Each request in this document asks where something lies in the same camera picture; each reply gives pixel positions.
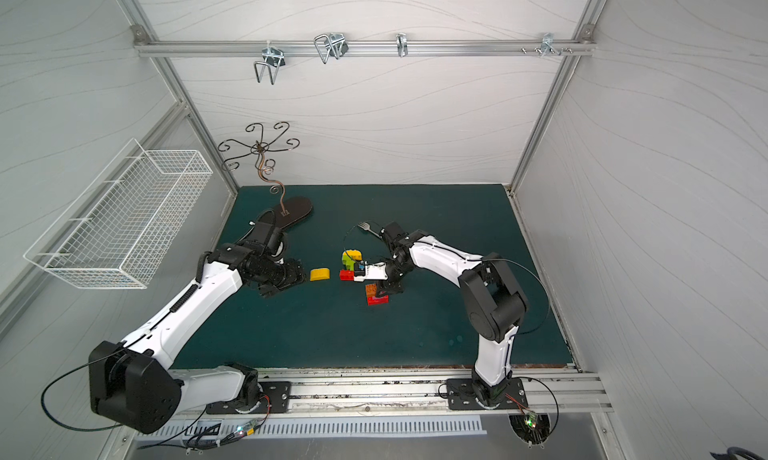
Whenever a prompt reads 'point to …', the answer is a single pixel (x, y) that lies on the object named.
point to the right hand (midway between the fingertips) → (380, 282)
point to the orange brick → (371, 290)
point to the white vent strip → (258, 429)
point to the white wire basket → (122, 227)
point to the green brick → (348, 262)
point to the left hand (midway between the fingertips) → (299, 282)
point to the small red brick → (346, 275)
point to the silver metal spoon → (366, 226)
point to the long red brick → (371, 300)
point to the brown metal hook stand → (290, 209)
